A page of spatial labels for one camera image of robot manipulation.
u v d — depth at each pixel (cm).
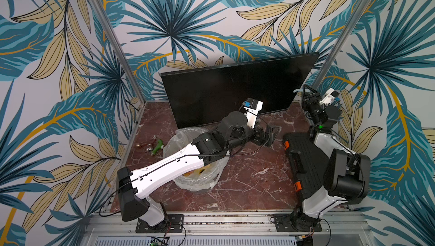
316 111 73
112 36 84
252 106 52
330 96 73
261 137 52
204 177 61
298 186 80
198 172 45
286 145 93
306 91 78
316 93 73
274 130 56
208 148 46
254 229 74
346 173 47
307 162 85
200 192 82
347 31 83
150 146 95
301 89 79
